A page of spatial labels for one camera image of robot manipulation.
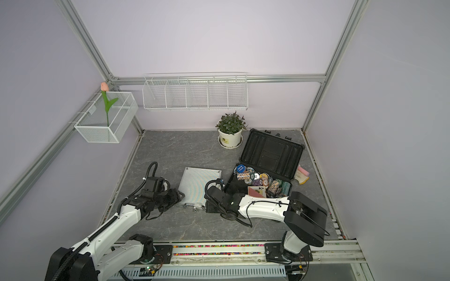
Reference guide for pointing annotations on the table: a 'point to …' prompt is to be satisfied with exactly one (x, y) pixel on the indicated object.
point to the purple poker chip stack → (257, 182)
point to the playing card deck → (256, 191)
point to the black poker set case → (267, 163)
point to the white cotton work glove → (301, 177)
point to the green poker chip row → (285, 187)
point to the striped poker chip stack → (243, 176)
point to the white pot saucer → (230, 147)
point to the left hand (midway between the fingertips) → (181, 199)
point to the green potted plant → (231, 123)
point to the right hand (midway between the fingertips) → (207, 204)
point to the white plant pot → (229, 140)
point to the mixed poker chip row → (273, 186)
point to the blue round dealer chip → (241, 168)
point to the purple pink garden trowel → (303, 171)
